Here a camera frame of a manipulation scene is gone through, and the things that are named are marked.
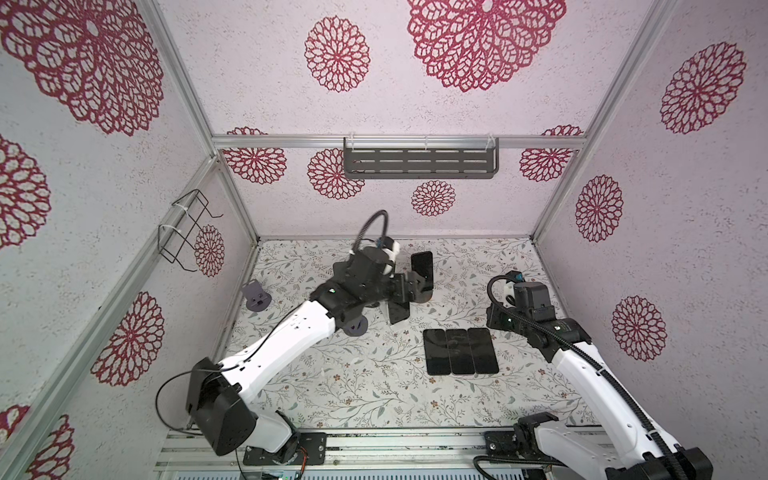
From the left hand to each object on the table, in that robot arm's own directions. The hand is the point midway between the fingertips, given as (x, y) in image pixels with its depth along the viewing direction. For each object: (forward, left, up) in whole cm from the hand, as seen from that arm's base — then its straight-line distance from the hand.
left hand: (408, 283), depth 75 cm
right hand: (-2, -22, -8) cm, 23 cm away
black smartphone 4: (-7, -24, -26) cm, 36 cm away
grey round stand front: (-1, +14, -21) cm, 25 cm away
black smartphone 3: (-7, -17, -25) cm, 31 cm away
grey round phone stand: (+10, +47, -22) cm, 53 cm away
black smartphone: (+16, -6, -11) cm, 20 cm away
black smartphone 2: (+9, +1, -28) cm, 30 cm away
